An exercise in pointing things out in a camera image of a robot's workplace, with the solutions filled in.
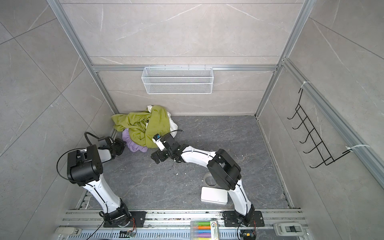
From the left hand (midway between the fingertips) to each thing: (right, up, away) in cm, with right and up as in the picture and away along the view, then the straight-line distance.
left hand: (125, 137), depth 101 cm
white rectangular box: (+59, -29, -23) cm, 70 cm away
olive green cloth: (+11, +7, +2) cm, 14 cm away
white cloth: (+33, +7, +6) cm, 34 cm away
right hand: (+26, -8, -12) cm, 29 cm away
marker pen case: (+53, -42, -32) cm, 75 cm away
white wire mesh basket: (+36, +39, -1) cm, 53 cm away
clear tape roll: (+57, -25, -15) cm, 64 cm away
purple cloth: (+7, -6, -3) cm, 10 cm away
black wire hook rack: (+105, -3, -36) cm, 111 cm away
